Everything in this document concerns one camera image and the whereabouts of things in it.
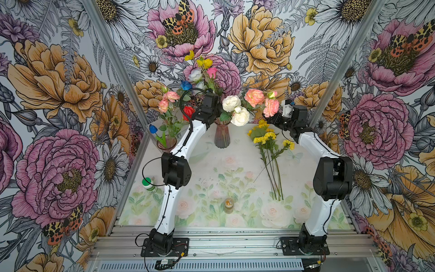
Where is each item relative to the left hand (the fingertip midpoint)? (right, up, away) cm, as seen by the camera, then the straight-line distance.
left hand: (219, 111), depth 95 cm
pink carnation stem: (-23, -9, -12) cm, 27 cm away
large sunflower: (+26, -10, +13) cm, 30 cm away
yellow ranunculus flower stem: (+33, -41, -3) cm, 52 cm away
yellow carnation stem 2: (+31, -14, +10) cm, 35 cm away
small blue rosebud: (-31, -11, -15) cm, 36 cm away
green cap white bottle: (-34, -40, -9) cm, 54 cm away
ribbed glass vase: (-27, -18, -8) cm, 33 cm away
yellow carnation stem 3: (+43, -19, +12) cm, 48 cm away
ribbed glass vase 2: (+1, -13, +7) cm, 15 cm away
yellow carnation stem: (+24, -16, +10) cm, 31 cm away
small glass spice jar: (+4, -46, -17) cm, 49 cm away
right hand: (+25, -4, -3) cm, 25 cm away
